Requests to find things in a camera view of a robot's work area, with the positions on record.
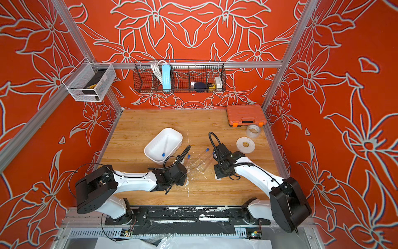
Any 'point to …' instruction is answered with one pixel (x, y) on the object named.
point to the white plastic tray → (163, 146)
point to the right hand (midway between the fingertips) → (217, 173)
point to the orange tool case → (242, 114)
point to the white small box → (218, 82)
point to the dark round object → (200, 86)
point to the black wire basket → (179, 76)
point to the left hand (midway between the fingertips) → (185, 175)
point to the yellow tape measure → (211, 86)
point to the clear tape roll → (253, 131)
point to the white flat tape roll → (245, 150)
